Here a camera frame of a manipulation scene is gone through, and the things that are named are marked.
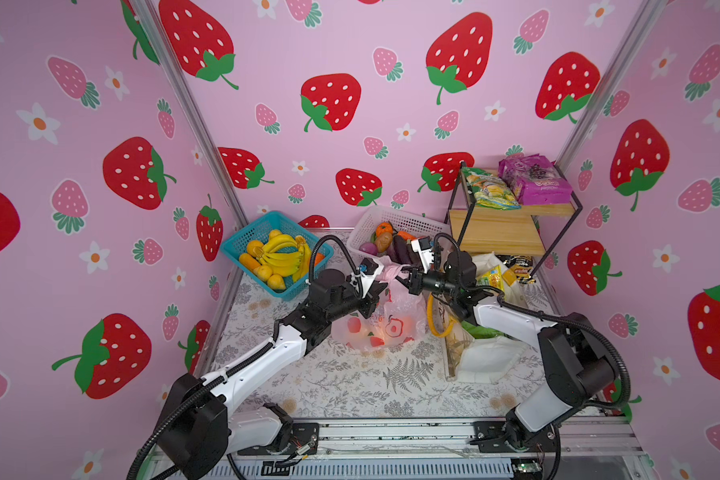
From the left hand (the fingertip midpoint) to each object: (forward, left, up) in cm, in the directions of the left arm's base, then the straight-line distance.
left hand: (386, 282), depth 75 cm
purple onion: (+29, +5, -18) cm, 34 cm away
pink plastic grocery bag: (-2, -5, -14) cm, 15 cm away
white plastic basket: (+42, +5, -16) cm, 45 cm away
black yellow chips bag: (+18, -45, -15) cm, 51 cm away
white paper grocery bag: (-15, -24, -12) cm, 31 cm away
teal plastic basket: (+28, +53, -18) cm, 63 cm away
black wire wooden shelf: (+27, -50, -7) cm, 57 cm away
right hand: (+5, -1, -2) cm, 6 cm away
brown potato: (+32, 0, -19) cm, 37 cm away
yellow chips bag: (+6, -31, -6) cm, 32 cm away
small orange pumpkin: (+40, -1, -18) cm, 44 cm away
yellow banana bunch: (+24, +35, -17) cm, 45 cm away
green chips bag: (-15, -20, +2) cm, 25 cm away
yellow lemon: (+14, +37, -21) cm, 44 cm away
